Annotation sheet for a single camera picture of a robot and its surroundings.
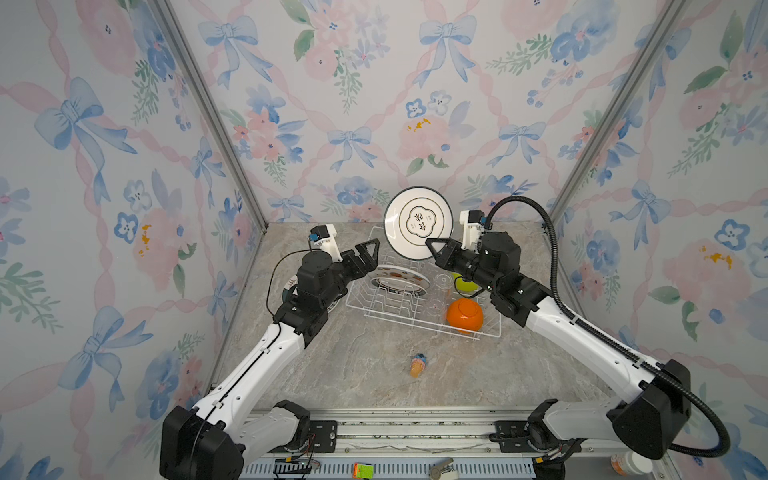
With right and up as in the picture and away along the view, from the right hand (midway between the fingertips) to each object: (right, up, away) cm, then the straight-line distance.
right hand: (426, 239), depth 71 cm
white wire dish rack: (+2, -20, +14) cm, 24 cm away
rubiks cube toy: (-15, -53, -4) cm, 55 cm away
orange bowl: (+14, -22, +17) cm, 30 cm away
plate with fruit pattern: (-6, -11, +15) cm, 20 cm away
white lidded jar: (+44, -50, -5) cm, 67 cm away
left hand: (-14, -1, +1) cm, 14 cm away
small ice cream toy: (-1, -34, +12) cm, 36 cm away
